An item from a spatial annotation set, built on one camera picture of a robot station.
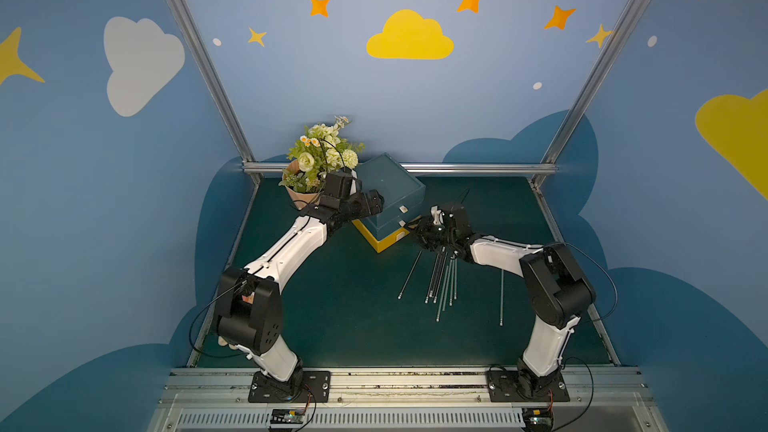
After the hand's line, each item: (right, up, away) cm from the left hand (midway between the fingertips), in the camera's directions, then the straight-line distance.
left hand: (372, 198), depth 87 cm
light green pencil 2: (+39, -33, +1) cm, 51 cm away
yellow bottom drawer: (+3, -15, +9) cm, 17 cm away
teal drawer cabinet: (+9, +2, -2) cm, 9 cm away
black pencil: (+20, -24, +8) cm, 33 cm away
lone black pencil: (+12, -25, +8) cm, 28 cm away
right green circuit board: (+42, -56, -14) cm, 71 cm away
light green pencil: (+25, -24, +8) cm, 36 cm away
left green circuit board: (-20, -54, -16) cm, 60 cm away
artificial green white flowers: (-16, +14, +1) cm, 22 cm away
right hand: (+11, -8, +6) cm, 15 cm away
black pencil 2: (+21, -26, +6) cm, 34 cm away
